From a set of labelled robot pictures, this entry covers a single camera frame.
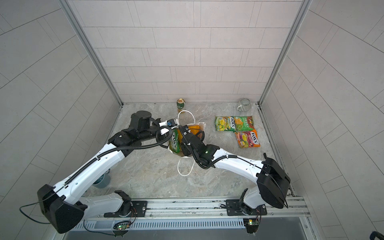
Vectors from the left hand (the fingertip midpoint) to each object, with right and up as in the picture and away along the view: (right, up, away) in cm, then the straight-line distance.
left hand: (177, 124), depth 71 cm
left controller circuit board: (-23, -44, -7) cm, 50 cm away
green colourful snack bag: (+28, -2, +31) cm, 42 cm away
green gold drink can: (-3, +12, +34) cm, 36 cm away
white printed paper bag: (+12, 0, +3) cm, 13 cm away
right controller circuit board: (+35, -47, -2) cm, 59 cm away
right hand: (+2, -11, +9) cm, 15 cm away
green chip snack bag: (+41, -2, +31) cm, 52 cm away
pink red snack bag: (+42, -11, +23) cm, 49 cm away
